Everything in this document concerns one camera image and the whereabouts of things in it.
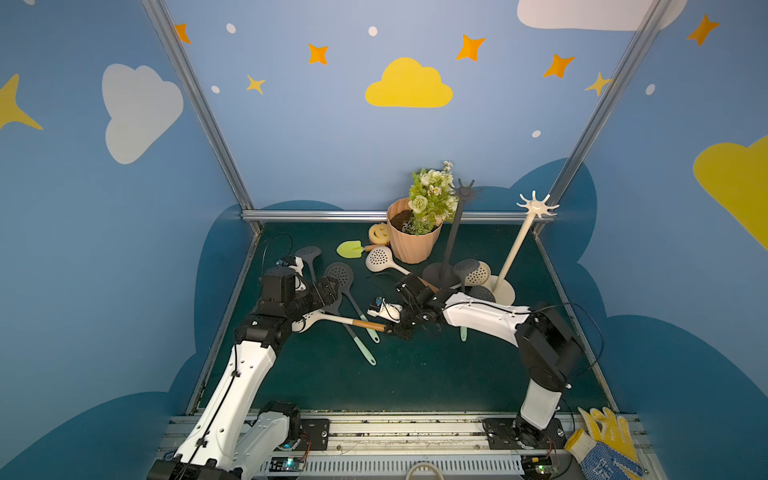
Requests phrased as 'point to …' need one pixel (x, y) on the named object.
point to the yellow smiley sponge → (379, 233)
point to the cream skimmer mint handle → (478, 276)
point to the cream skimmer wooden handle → (379, 259)
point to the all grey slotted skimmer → (309, 253)
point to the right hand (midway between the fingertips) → (391, 322)
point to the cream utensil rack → (501, 285)
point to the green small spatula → (353, 249)
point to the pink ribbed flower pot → (409, 247)
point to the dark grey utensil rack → (444, 274)
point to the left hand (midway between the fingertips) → (332, 285)
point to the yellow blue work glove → (606, 450)
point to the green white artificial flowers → (432, 200)
